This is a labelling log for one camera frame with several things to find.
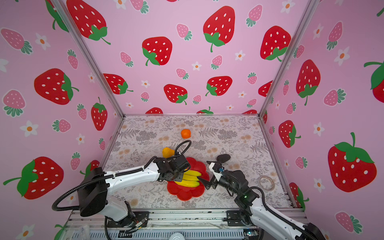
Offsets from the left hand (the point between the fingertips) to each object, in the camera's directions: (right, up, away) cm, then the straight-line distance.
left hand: (180, 175), depth 82 cm
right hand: (+12, +6, -9) cm, 16 cm away
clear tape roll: (+50, -6, +4) cm, 51 cm away
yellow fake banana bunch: (+5, -3, +1) cm, 6 cm away
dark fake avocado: (+26, +8, +10) cm, 29 cm away
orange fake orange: (+1, +23, +22) cm, 32 cm away
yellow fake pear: (-10, +11, +12) cm, 19 cm away
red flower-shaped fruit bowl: (+3, -10, -2) cm, 10 cm away
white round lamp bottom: (+1, -21, -18) cm, 28 cm away
